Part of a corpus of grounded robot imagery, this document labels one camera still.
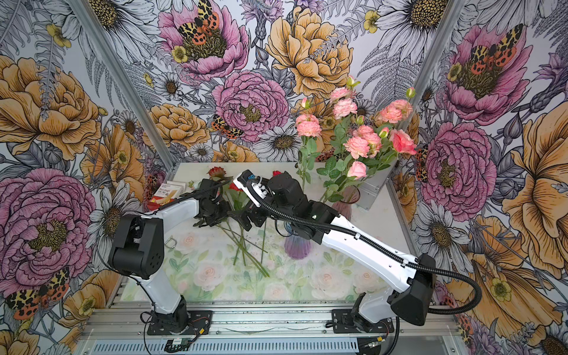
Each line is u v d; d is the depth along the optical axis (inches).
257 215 22.4
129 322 29.8
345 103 28.1
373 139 26.5
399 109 28.3
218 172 42.9
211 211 32.1
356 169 24.9
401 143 25.6
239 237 37.0
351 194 33.5
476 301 15.9
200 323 29.3
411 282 15.5
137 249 19.3
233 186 30.6
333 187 26.0
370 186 36.8
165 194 41.3
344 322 29.1
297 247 33.5
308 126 25.7
